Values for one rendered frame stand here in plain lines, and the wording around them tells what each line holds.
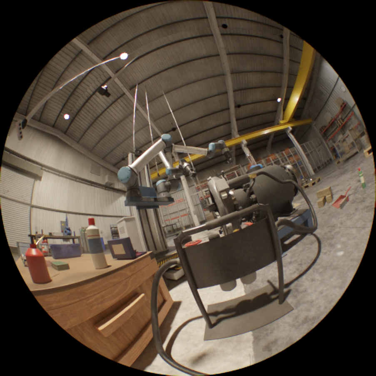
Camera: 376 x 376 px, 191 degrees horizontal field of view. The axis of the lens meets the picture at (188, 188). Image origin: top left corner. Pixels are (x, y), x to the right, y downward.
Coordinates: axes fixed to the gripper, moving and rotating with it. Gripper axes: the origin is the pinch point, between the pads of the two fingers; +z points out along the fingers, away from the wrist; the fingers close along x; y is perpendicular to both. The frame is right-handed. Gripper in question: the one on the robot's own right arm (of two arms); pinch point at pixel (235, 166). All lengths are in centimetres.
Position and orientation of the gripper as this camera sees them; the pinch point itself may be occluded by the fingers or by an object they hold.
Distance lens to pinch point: 135.6
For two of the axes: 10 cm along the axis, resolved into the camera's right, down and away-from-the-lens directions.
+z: 3.0, 9.3, -2.2
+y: -8.8, 3.6, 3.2
